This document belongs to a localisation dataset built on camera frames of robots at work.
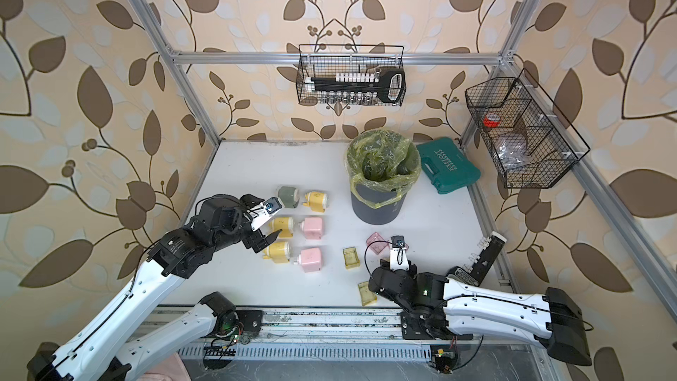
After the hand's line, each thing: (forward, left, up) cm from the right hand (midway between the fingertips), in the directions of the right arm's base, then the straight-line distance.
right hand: (386, 264), depth 80 cm
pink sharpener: (+13, +24, +1) cm, 27 cm away
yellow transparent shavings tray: (+5, +11, -6) cm, 13 cm away
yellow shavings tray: (-8, +6, -6) cm, 12 cm away
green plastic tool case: (+39, -29, 0) cm, 49 cm away
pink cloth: (-24, +59, -4) cm, 63 cm away
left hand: (+9, +34, +19) cm, 40 cm away
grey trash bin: (+19, +3, -4) cm, 20 cm away
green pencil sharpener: (+25, +32, +2) cm, 41 cm away
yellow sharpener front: (+4, +33, +2) cm, 34 cm away
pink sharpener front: (+2, +23, +1) cm, 23 cm away
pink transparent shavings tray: (+8, +2, -5) cm, 10 cm away
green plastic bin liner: (+30, -1, +15) cm, 33 cm away
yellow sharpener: (+23, +23, +1) cm, 32 cm away
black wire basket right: (+22, -41, +28) cm, 54 cm away
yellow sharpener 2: (+14, +33, +3) cm, 36 cm away
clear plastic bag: (+21, -36, +26) cm, 49 cm away
